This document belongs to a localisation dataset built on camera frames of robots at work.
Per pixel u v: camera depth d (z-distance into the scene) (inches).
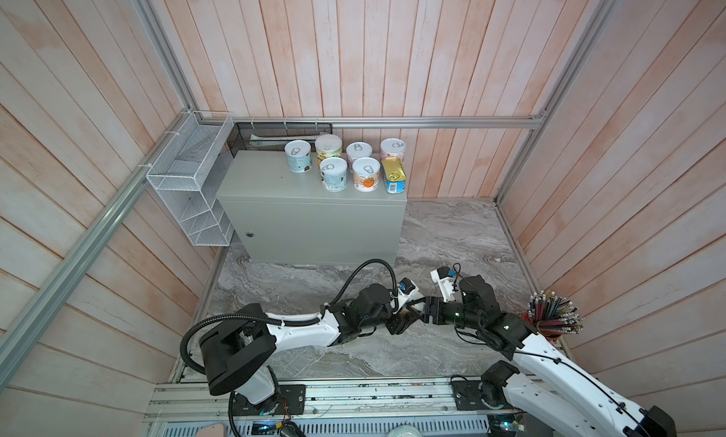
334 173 28.6
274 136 35.0
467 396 28.8
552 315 30.2
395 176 28.2
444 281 28.0
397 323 27.2
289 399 28.8
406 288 26.5
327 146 29.9
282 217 31.4
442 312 26.4
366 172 28.3
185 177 28.8
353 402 28.8
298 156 30.6
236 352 16.9
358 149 30.8
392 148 30.9
